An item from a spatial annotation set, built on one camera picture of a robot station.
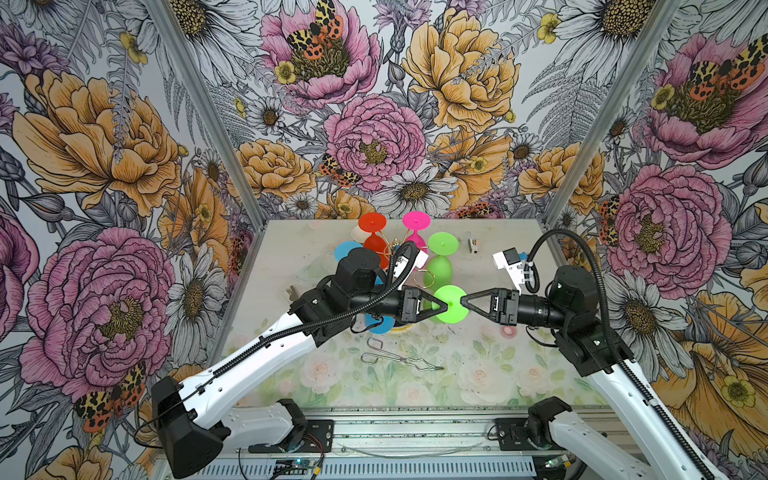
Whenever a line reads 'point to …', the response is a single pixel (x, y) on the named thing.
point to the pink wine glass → (417, 220)
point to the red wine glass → (375, 222)
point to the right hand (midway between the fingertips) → (465, 313)
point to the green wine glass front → (452, 294)
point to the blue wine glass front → (387, 324)
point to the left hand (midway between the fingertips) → (441, 318)
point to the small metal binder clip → (472, 248)
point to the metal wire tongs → (373, 357)
